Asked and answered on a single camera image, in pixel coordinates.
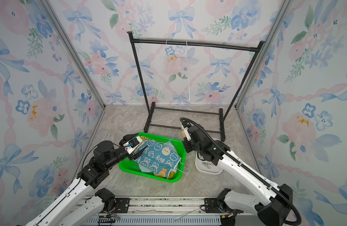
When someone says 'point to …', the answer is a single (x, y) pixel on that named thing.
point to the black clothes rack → (223, 112)
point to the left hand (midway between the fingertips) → (141, 138)
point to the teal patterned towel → (159, 157)
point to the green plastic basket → (130, 165)
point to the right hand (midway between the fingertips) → (187, 137)
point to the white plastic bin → (206, 166)
